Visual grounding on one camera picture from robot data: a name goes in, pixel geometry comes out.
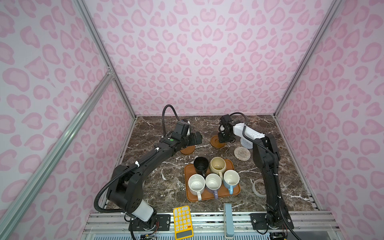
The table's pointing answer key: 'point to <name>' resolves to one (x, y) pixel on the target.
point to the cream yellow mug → (217, 166)
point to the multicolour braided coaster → (242, 153)
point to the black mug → (201, 164)
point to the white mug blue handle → (231, 179)
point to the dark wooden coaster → (188, 150)
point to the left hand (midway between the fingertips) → (197, 135)
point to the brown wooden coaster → (215, 142)
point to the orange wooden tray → (222, 192)
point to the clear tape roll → (253, 188)
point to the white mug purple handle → (213, 183)
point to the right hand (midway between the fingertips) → (223, 139)
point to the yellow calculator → (182, 223)
